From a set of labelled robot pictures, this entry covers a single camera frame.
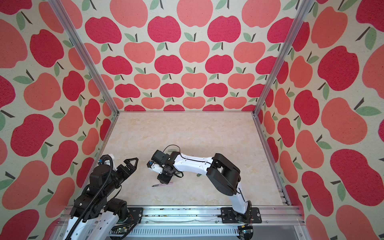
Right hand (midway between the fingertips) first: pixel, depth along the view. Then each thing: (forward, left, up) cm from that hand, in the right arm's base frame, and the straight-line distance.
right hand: (165, 176), depth 84 cm
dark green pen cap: (+5, -19, -4) cm, 20 cm away
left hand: (-1, +12, +15) cm, 20 cm away
